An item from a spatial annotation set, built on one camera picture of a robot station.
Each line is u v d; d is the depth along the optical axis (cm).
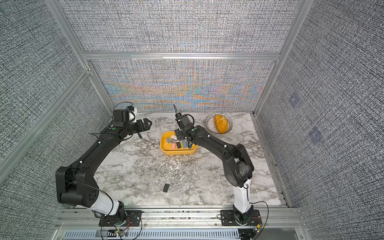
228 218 73
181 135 83
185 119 70
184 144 100
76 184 43
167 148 99
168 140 103
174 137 100
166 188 84
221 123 104
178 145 100
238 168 51
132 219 73
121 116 65
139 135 106
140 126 76
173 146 100
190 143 65
